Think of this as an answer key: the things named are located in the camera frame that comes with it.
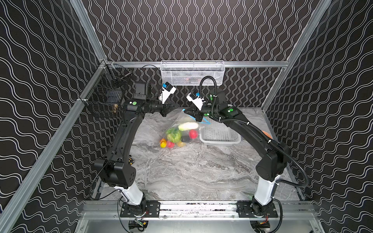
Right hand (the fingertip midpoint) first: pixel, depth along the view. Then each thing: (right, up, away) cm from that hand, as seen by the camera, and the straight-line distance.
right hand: (185, 110), depth 77 cm
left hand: (-3, +2, -5) cm, 6 cm away
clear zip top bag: (-1, -12, +18) cm, 21 cm away
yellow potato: (-3, -21, +17) cm, 27 cm away
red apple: (+5, -14, +12) cm, 19 cm away
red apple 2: (-10, -21, +14) cm, 27 cm away
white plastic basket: (+22, -14, +26) cm, 37 cm away
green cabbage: (-7, -14, +10) cm, 19 cm away
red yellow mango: (-14, -19, +11) cm, 26 cm away
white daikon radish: (+1, -9, +13) cm, 15 cm away
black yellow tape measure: (-34, -30, +12) cm, 47 cm away
